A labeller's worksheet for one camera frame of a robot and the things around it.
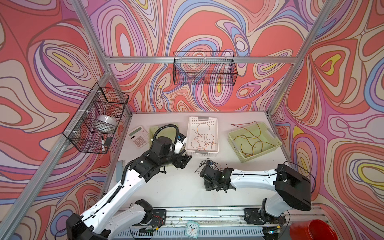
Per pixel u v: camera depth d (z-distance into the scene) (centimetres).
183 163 65
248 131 99
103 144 72
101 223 39
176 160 63
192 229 69
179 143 63
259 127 102
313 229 69
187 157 64
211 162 78
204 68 97
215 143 100
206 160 92
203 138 102
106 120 73
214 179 64
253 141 102
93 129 72
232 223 72
